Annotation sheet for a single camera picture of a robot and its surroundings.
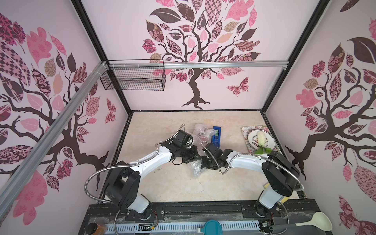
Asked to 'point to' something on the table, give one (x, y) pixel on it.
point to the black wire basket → (147, 75)
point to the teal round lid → (212, 227)
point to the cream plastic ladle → (318, 220)
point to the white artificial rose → (261, 139)
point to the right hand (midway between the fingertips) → (201, 164)
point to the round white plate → (252, 139)
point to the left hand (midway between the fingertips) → (202, 160)
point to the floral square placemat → (246, 130)
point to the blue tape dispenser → (216, 139)
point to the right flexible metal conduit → (231, 160)
